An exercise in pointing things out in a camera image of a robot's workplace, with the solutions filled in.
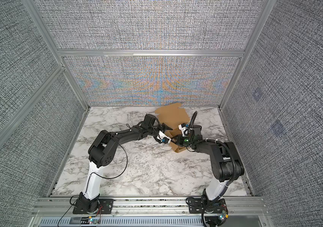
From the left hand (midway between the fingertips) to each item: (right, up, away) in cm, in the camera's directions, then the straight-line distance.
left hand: (172, 129), depth 94 cm
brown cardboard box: (0, +9, +9) cm, 13 cm away
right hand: (-1, -4, -2) cm, 5 cm away
